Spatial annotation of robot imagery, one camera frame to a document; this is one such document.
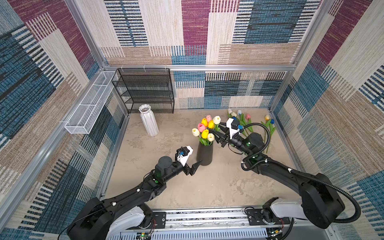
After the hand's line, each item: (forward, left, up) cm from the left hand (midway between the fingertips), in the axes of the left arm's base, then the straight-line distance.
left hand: (196, 153), depth 75 cm
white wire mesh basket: (+26, +67, -1) cm, 72 cm away
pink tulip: (+6, -2, +13) cm, 14 cm away
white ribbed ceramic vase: (+25, +29, -3) cm, 38 cm away
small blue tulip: (+28, -54, -18) cm, 63 cm away
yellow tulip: (+2, -4, +8) cm, 9 cm away
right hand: (+8, -7, +11) cm, 16 cm away
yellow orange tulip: (+10, -4, +12) cm, 16 cm away
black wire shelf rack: (+54, +35, +1) cm, 64 cm away
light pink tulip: (+13, -6, +11) cm, 18 cm away
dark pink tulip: (+38, -40, -16) cm, 57 cm away
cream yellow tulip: (+35, -53, -17) cm, 66 cm away
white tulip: (+5, 0, +11) cm, 12 cm away
